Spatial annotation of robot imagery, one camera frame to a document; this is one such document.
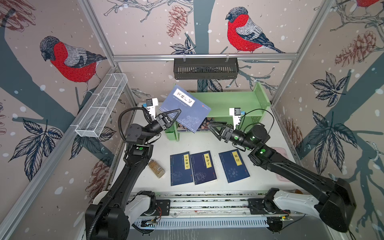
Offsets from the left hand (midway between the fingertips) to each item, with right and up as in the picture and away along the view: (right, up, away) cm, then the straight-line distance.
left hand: (180, 114), depth 59 cm
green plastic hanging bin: (-10, -12, +36) cm, 39 cm away
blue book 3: (+29, -31, +28) cm, 51 cm away
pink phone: (+36, -22, -7) cm, 43 cm away
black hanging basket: (+14, +33, +48) cm, 60 cm away
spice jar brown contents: (-15, -31, +23) cm, 41 cm away
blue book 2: (+10, -31, +27) cm, 43 cm away
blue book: (-2, -34, +27) cm, 43 cm away
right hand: (+11, -6, +3) cm, 13 cm away
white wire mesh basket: (-44, +5, +20) cm, 48 cm away
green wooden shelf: (+40, +5, +27) cm, 49 cm away
